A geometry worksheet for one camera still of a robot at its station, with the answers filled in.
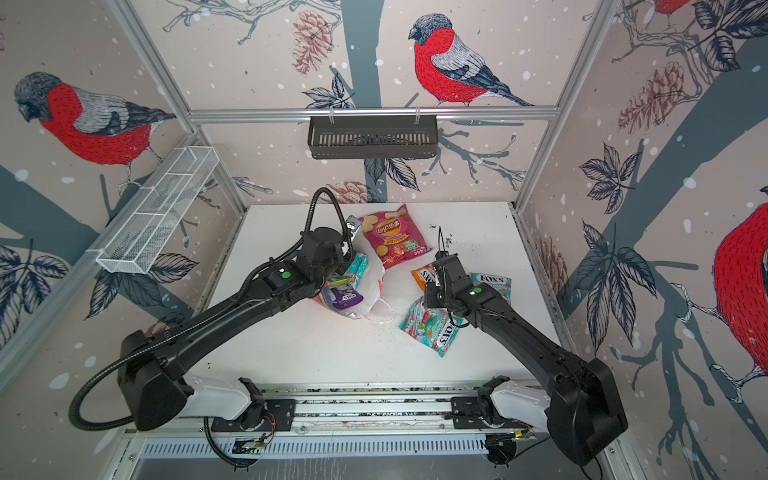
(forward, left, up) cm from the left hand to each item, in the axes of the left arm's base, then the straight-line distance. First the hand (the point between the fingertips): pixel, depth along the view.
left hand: (343, 238), depth 76 cm
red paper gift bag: (-4, -6, -19) cm, 20 cm away
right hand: (-7, -23, -16) cm, 29 cm away
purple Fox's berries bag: (-7, +1, -19) cm, 20 cm away
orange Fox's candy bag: (+4, -24, -25) cm, 35 cm away
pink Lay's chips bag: (+18, -14, -21) cm, 31 cm away
